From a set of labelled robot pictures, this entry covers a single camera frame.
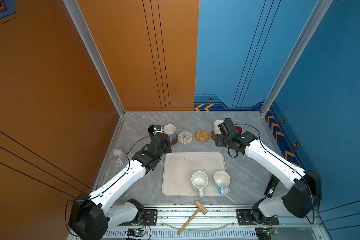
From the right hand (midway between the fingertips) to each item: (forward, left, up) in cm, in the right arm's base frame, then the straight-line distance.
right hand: (220, 139), depth 84 cm
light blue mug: (-17, -1, -15) cm, 23 cm away
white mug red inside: (+14, -16, -8) cm, 23 cm away
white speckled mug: (-18, +12, -16) cm, 27 cm away
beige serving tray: (-9, +24, -16) cm, 30 cm away
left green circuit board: (-41, +44, -18) cm, 63 cm away
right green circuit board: (-41, -18, -19) cm, 49 cm away
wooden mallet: (-32, +12, -15) cm, 37 cm away
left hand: (-2, +30, +2) cm, 30 cm away
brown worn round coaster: (+9, +27, -15) cm, 32 cm away
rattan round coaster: (+14, +8, -16) cm, 23 cm away
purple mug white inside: (+16, +30, -10) cm, 36 cm away
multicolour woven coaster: (+13, +20, -16) cm, 29 cm away
